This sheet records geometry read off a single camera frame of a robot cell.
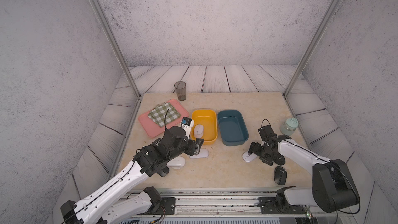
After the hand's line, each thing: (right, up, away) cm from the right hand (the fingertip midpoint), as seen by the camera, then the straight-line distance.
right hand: (255, 155), depth 87 cm
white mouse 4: (-32, +12, +11) cm, 36 cm away
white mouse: (-43, -4, 0) cm, 44 cm away
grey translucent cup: (-45, +41, +27) cm, 67 cm away
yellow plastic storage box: (-26, +19, +23) cm, 40 cm away
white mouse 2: (-29, 0, +3) cm, 29 cm away
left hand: (-30, +12, -17) cm, 37 cm away
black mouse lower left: (-49, -7, -4) cm, 50 cm away
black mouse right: (+11, -8, -6) cm, 15 cm away
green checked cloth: (-60, +21, +21) cm, 67 cm away
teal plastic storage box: (-10, +14, +13) cm, 22 cm away
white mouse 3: (-4, -1, 0) cm, 4 cm away
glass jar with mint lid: (+22, +15, +6) cm, 28 cm away
